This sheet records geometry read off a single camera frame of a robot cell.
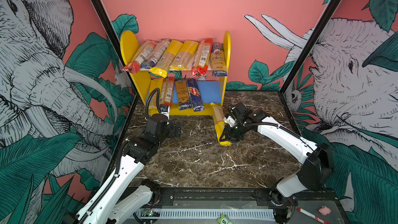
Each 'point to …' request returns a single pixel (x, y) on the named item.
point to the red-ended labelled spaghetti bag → (167, 90)
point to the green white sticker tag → (224, 220)
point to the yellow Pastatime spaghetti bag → (219, 123)
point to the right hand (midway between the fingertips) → (220, 138)
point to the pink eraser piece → (324, 210)
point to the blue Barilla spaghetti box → (195, 96)
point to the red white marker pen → (313, 216)
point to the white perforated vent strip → (233, 214)
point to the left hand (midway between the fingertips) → (170, 119)
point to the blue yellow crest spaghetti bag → (184, 102)
